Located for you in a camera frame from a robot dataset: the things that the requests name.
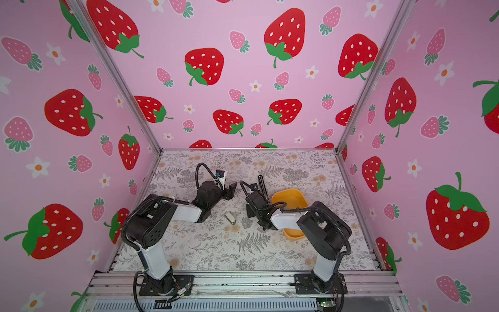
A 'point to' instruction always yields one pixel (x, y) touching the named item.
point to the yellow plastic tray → (293, 199)
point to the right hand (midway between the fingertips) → (250, 202)
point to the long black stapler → (262, 188)
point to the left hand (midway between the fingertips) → (231, 181)
